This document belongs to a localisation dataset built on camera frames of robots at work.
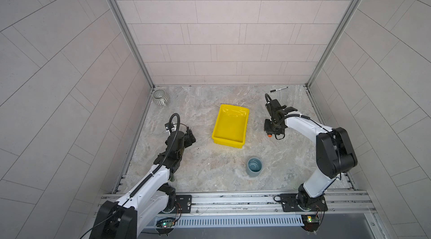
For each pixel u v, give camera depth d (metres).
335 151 0.46
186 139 0.72
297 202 0.71
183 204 0.71
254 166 0.81
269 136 0.87
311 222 0.68
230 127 0.94
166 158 0.60
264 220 0.68
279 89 1.15
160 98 1.01
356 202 0.73
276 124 0.68
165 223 0.64
